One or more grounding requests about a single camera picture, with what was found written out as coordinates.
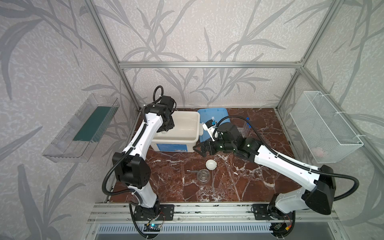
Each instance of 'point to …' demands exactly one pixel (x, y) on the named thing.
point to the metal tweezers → (192, 171)
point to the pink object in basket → (318, 151)
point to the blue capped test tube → (247, 118)
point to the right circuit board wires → (281, 230)
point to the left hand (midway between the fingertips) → (168, 122)
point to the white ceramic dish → (211, 164)
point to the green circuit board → (152, 227)
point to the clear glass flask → (203, 176)
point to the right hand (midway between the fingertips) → (199, 140)
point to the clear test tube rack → (244, 131)
